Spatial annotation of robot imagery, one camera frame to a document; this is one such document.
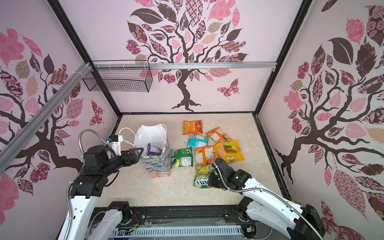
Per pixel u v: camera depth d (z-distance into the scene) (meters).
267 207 0.47
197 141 1.00
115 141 0.61
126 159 0.60
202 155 0.92
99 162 0.51
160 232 0.70
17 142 0.52
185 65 0.93
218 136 1.00
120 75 0.95
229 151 0.92
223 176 0.59
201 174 0.82
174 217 0.75
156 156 0.68
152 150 0.88
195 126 1.10
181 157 0.92
